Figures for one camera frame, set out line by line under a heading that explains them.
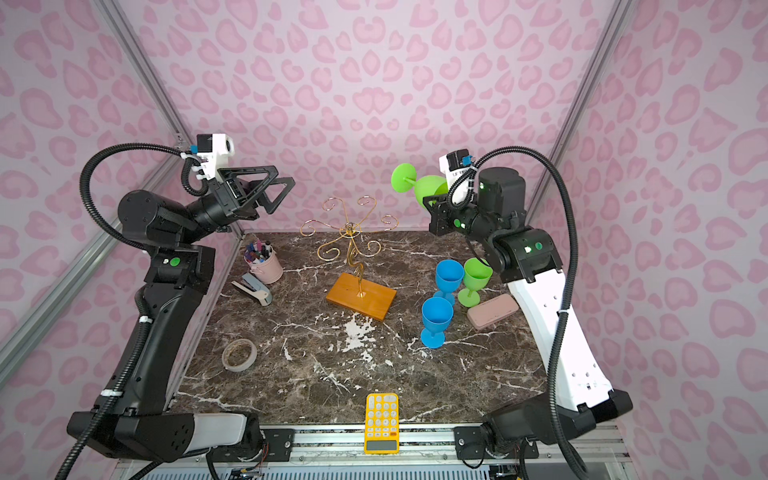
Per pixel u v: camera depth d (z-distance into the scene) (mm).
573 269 409
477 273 911
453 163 499
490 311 954
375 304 957
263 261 969
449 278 877
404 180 722
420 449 735
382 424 751
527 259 405
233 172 436
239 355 882
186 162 469
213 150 470
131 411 377
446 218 534
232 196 430
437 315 863
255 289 999
